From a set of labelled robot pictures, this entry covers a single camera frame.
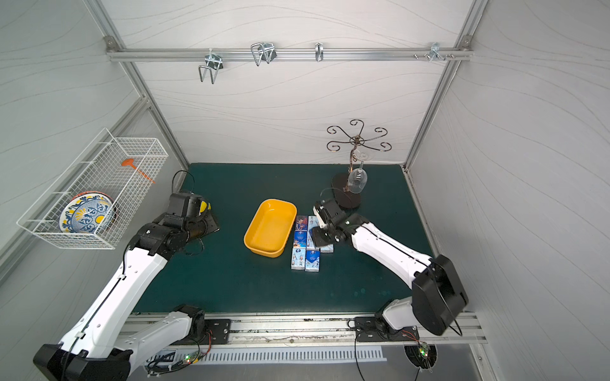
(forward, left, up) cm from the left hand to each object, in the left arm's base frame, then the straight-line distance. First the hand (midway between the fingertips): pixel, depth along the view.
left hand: (214, 220), depth 75 cm
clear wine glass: (+19, -48, 0) cm, 52 cm away
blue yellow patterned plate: (-6, +28, +12) cm, 31 cm away
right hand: (+1, -34, -11) cm, 36 cm away
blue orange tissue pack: (+4, -27, -20) cm, 34 cm away
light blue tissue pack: (+12, -32, -20) cm, 40 cm away
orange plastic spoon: (+16, +30, +10) cm, 36 cm away
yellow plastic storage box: (+10, -14, -20) cm, 26 cm away
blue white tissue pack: (-5, -32, -20) cm, 38 cm away
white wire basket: (+9, +33, +14) cm, 37 cm away
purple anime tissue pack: (+12, -27, -20) cm, 36 cm away
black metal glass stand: (+31, -45, -21) cm, 58 cm away
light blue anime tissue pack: (-4, -27, -19) cm, 33 cm away
